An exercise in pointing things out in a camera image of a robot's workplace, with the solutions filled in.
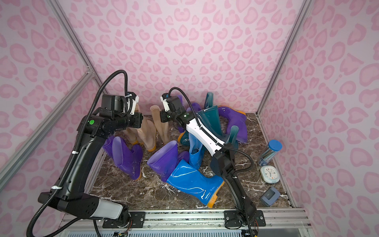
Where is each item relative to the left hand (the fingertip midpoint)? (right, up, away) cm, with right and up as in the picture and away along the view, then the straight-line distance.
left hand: (143, 115), depth 70 cm
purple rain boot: (+10, -21, -2) cm, 23 cm away
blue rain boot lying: (+21, -33, +11) cm, 41 cm away
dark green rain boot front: (+33, -2, +15) cm, 36 cm away
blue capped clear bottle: (+66, -16, +8) cm, 68 cm away
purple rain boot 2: (-6, -20, -5) cm, 21 cm away
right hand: (+5, +3, +16) cm, 17 cm away
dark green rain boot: (+34, +12, +28) cm, 46 cm away
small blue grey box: (+65, -42, +9) cm, 78 cm away
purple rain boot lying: (+26, +8, +35) cm, 44 cm away
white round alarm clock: (+68, -33, +16) cm, 77 cm away
